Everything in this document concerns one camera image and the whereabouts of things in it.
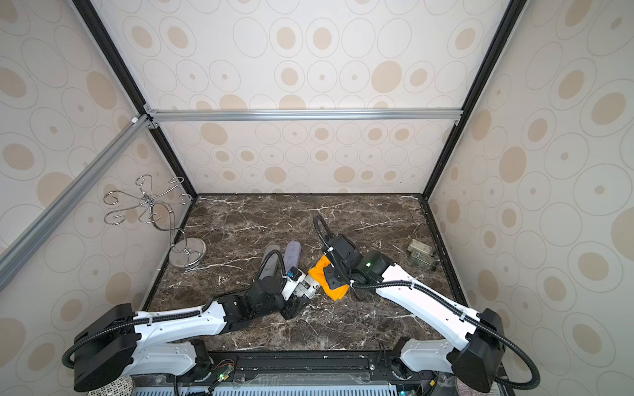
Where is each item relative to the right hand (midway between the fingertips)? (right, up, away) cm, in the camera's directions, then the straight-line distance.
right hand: (340, 270), depth 77 cm
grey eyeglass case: (-26, -3, +15) cm, 30 cm away
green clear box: (+33, +3, +18) cm, 37 cm away
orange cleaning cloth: (-7, -1, -2) cm, 7 cm away
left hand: (-9, -9, +1) cm, 13 cm away
